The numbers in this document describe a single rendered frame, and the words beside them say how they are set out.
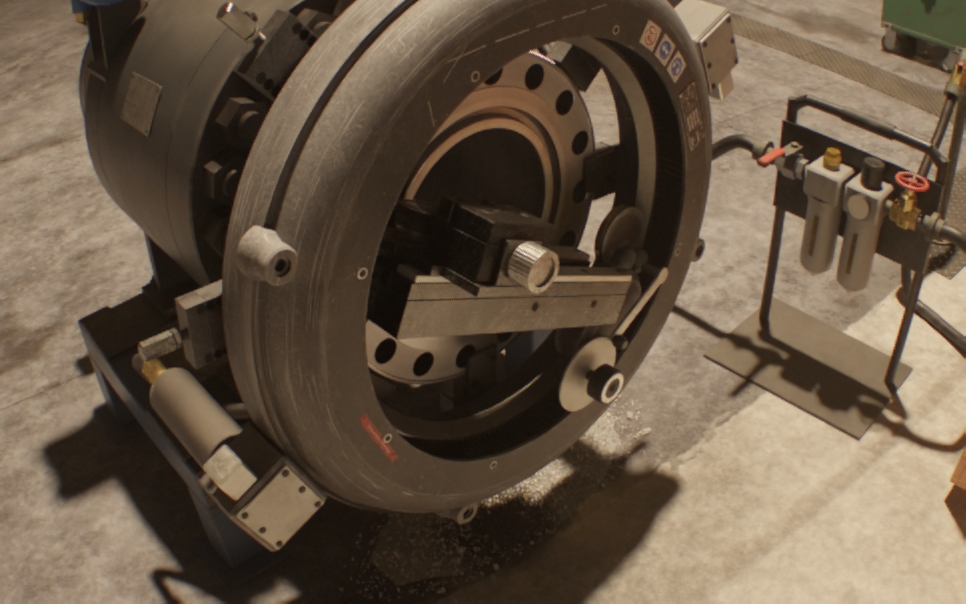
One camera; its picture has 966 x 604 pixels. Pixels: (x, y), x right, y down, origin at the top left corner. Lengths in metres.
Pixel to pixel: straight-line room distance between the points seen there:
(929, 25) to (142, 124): 3.58
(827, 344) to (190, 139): 1.42
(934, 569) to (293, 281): 1.21
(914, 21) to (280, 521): 3.73
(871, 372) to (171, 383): 1.43
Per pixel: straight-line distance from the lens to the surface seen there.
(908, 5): 4.22
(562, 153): 1.21
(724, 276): 2.17
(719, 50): 1.29
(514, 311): 1.01
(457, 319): 0.94
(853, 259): 1.73
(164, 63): 1.30
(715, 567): 1.49
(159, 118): 1.26
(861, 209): 1.66
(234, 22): 0.84
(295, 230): 0.81
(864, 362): 1.97
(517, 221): 0.88
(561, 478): 1.60
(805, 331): 2.02
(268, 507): 0.98
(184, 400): 1.12
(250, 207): 0.84
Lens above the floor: 1.16
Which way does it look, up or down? 33 degrees down
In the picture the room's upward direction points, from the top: 1 degrees counter-clockwise
